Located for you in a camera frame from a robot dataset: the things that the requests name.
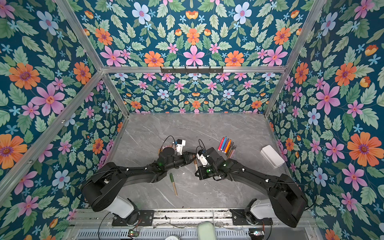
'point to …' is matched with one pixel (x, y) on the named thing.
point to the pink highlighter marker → (219, 146)
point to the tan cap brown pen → (231, 151)
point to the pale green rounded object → (206, 231)
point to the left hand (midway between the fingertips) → (200, 153)
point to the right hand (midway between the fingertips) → (195, 173)
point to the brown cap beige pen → (195, 163)
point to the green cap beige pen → (172, 179)
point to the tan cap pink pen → (233, 150)
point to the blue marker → (224, 143)
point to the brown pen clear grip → (230, 149)
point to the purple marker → (225, 145)
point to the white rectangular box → (272, 156)
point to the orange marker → (227, 146)
